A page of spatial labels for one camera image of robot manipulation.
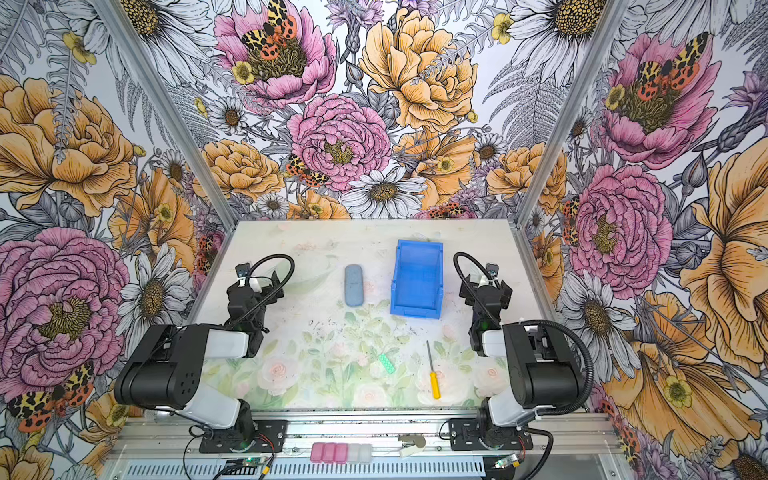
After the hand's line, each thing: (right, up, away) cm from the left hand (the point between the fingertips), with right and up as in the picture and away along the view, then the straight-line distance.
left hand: (261, 282), depth 93 cm
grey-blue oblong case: (+27, -2, +6) cm, 28 cm away
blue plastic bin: (+49, -3, +13) cm, 51 cm away
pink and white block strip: (+28, -39, -21) cm, 52 cm away
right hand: (+68, -1, 0) cm, 68 cm away
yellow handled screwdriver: (+51, -25, -10) cm, 58 cm away
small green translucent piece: (+38, -22, -8) cm, 45 cm away
